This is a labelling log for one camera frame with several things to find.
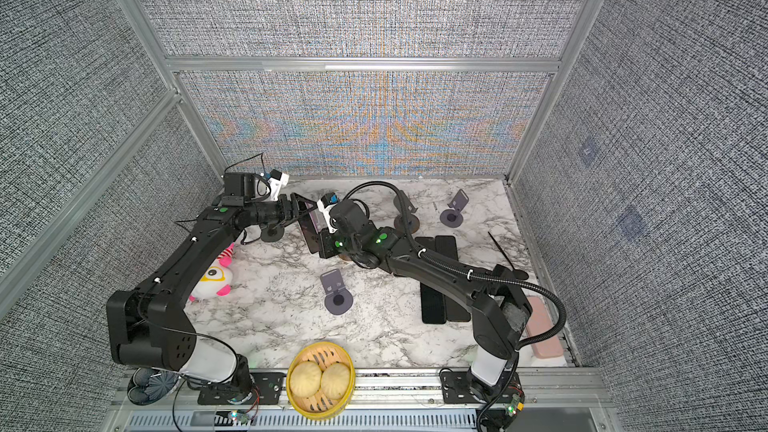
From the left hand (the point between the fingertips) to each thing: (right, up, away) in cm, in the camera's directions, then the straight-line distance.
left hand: (311, 209), depth 81 cm
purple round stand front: (+6, -26, +7) cm, 28 cm away
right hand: (+2, -7, -3) cm, 8 cm away
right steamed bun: (+8, -40, -12) cm, 42 cm away
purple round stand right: (+45, -4, +26) cm, 52 cm away
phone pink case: (+1, -4, -4) cm, 6 cm away
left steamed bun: (+1, -39, -12) cm, 41 cm away
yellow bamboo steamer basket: (+5, -46, -12) cm, 48 cm away
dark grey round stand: (-19, -8, +22) cm, 30 cm away
